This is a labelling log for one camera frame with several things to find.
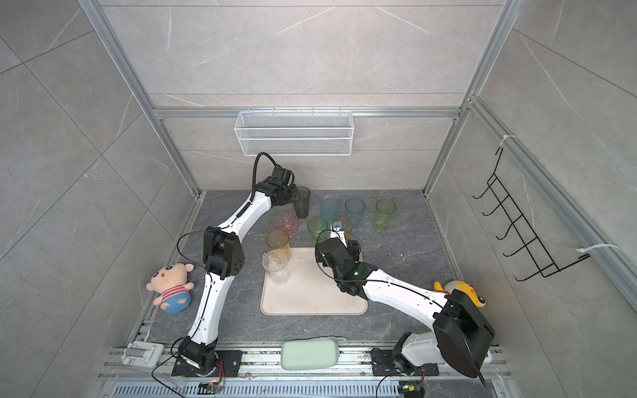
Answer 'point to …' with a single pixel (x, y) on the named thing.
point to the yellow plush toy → (461, 286)
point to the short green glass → (318, 229)
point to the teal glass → (328, 208)
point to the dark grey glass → (302, 206)
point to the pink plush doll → (171, 283)
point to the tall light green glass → (384, 209)
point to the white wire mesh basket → (294, 133)
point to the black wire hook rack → (522, 230)
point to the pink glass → (288, 220)
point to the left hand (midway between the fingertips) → (299, 189)
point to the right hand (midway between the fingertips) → (335, 242)
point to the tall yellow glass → (279, 240)
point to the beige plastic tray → (311, 289)
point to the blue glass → (354, 211)
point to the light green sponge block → (297, 354)
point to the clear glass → (275, 264)
